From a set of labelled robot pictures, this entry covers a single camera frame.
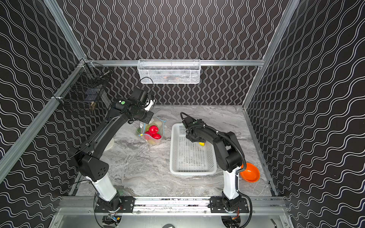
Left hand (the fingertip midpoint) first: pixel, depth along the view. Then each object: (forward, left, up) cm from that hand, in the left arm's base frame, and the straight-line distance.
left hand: (151, 116), depth 79 cm
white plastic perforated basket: (-12, -20, -27) cm, 35 cm away
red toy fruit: (-3, -1, -15) cm, 16 cm away
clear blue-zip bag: (+2, +10, -17) cm, 20 cm away
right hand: (+1, -29, -23) cm, 37 cm away
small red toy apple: (-1, +1, -11) cm, 11 cm away
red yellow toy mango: (-2, -29, -24) cm, 38 cm away
